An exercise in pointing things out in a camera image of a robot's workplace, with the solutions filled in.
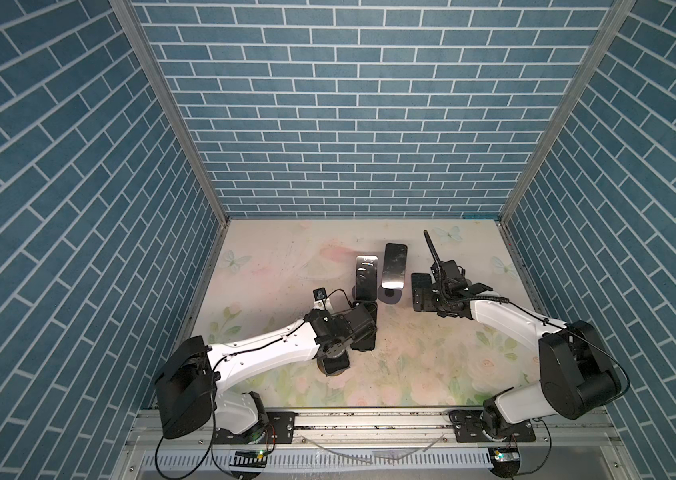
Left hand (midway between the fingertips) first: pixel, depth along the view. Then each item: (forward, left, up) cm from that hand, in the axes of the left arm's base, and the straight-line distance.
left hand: (337, 332), depth 81 cm
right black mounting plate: (-22, -33, -7) cm, 40 cm away
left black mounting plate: (-21, +14, -8) cm, 27 cm away
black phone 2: (+21, -18, +2) cm, 28 cm away
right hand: (+12, -27, -2) cm, 30 cm away
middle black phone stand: (-9, -7, +15) cm, 19 cm away
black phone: (+9, -24, +5) cm, 26 cm away
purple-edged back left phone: (+18, -9, -1) cm, 20 cm away
